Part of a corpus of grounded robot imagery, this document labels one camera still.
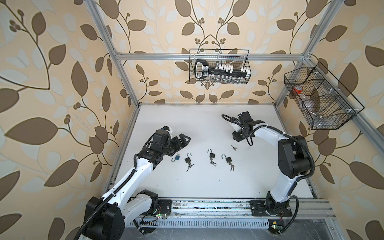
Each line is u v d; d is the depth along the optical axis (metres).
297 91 0.89
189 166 0.89
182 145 0.71
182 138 0.72
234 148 0.96
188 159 0.91
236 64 0.94
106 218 0.39
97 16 0.75
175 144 0.71
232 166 0.89
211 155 0.93
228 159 0.91
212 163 0.89
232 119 0.89
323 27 0.77
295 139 0.50
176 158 0.91
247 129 0.71
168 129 0.77
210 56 0.90
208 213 0.74
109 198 0.41
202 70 0.85
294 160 0.49
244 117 0.78
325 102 0.73
